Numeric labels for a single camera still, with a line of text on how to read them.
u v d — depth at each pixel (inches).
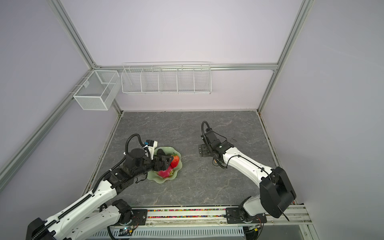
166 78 39.0
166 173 31.9
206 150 30.4
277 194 16.5
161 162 26.8
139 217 29.1
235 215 29.1
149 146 26.6
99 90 38.6
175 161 33.3
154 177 33.2
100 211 23.2
